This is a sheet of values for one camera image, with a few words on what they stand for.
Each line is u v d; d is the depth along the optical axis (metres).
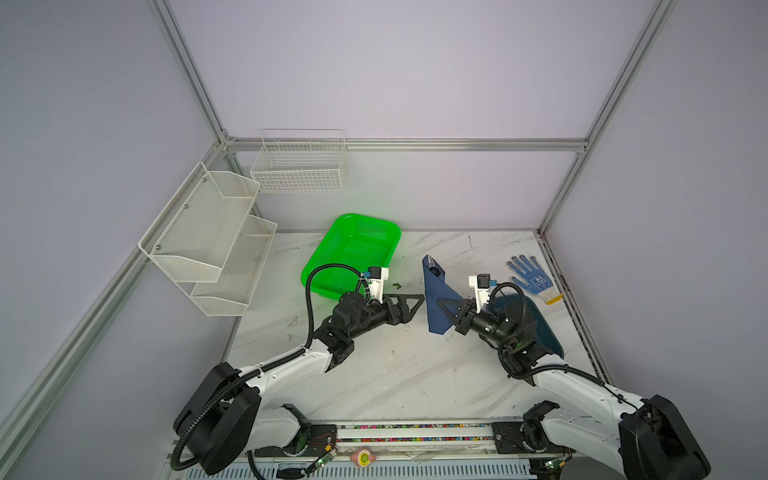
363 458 0.67
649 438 0.41
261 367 0.46
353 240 1.19
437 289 0.75
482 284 0.69
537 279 1.05
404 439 0.75
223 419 0.41
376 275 0.70
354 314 0.61
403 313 0.67
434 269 0.77
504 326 0.62
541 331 0.90
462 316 0.71
